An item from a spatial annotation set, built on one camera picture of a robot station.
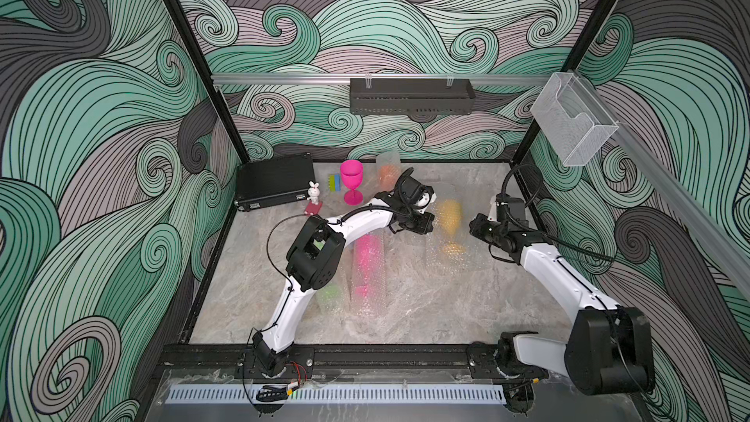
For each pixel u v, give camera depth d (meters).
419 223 0.81
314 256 0.56
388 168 1.09
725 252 0.51
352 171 0.99
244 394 0.69
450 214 0.93
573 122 0.81
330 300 0.74
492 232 0.74
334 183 1.10
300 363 0.73
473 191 1.13
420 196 0.78
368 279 0.80
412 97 1.00
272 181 1.23
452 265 0.84
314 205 1.06
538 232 0.62
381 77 0.93
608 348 0.40
